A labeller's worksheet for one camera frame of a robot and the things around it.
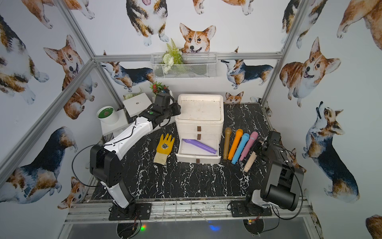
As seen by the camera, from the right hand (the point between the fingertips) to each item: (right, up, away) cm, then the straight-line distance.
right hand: (255, 147), depth 90 cm
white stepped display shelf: (-74, +26, +1) cm, 78 cm away
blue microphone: (-7, -1, +4) cm, 9 cm away
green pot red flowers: (-59, +36, 0) cm, 69 cm away
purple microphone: (-33, +1, +4) cm, 34 cm away
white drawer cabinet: (-33, +18, -8) cm, 39 cm away
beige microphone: (-2, -8, 0) cm, 8 cm away
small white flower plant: (-84, +34, +16) cm, 92 cm away
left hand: (-43, +25, -5) cm, 50 cm away
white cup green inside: (-86, +19, -5) cm, 89 cm away
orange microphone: (-8, -2, +3) cm, 9 cm away
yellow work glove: (-57, -2, +5) cm, 57 cm away
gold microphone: (-15, +8, +10) cm, 20 cm away
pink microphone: (+2, +6, +9) cm, 11 cm away
